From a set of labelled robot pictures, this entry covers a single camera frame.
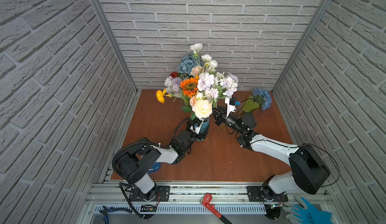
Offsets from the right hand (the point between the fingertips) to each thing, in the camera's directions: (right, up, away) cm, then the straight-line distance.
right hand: (210, 106), depth 71 cm
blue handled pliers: (-49, -49, -3) cm, 70 cm away
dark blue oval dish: (-30, -34, +8) cm, 46 cm away
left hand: (-1, -8, +11) cm, 14 cm away
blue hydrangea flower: (+39, +5, +36) cm, 54 cm away
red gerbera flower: (-21, +20, +20) cm, 35 cm away
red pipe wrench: (-2, -46, -1) cm, 46 cm away
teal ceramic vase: (-2, -11, +7) cm, 14 cm away
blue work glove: (+44, -51, -3) cm, 67 cm away
